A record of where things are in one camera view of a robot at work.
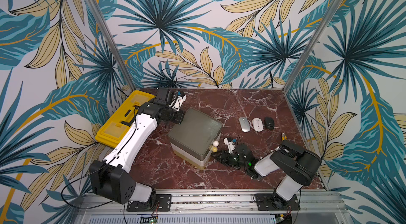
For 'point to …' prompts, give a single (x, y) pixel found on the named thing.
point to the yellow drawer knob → (214, 149)
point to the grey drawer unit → (190, 140)
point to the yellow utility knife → (283, 138)
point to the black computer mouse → (269, 123)
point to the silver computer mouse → (245, 124)
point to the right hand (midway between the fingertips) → (212, 156)
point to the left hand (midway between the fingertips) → (182, 118)
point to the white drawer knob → (215, 143)
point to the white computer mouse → (257, 124)
